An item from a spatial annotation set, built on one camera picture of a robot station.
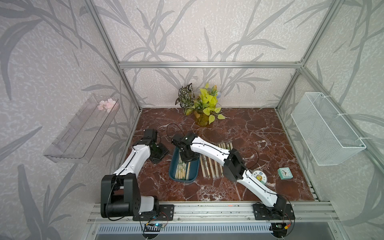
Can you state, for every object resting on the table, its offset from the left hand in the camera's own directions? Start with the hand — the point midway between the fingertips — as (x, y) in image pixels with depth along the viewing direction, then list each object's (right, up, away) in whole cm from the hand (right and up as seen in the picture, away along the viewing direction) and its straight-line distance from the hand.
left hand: (166, 153), depth 87 cm
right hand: (+11, -6, +5) cm, 14 cm away
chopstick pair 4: (+27, -9, +2) cm, 28 cm away
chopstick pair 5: (+24, -8, +2) cm, 25 cm away
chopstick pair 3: (+35, +2, +12) cm, 37 cm away
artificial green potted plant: (+22, +28, +5) cm, 36 cm away
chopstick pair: (+40, +2, +12) cm, 42 cm away
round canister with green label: (+52, -10, -10) cm, 53 cm away
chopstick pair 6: (+21, -6, +4) cm, 22 cm away
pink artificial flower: (-26, +27, -11) cm, 39 cm away
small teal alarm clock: (+69, -11, -2) cm, 69 cm away
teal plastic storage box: (+16, -8, -3) cm, 18 cm away
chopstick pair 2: (+38, +3, +12) cm, 40 cm away
